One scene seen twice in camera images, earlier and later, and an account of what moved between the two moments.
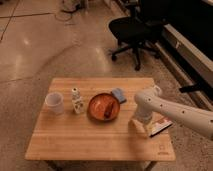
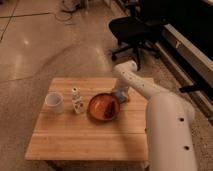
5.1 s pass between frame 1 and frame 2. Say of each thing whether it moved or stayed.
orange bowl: stayed
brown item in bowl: stayed
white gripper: moved
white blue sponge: stayed
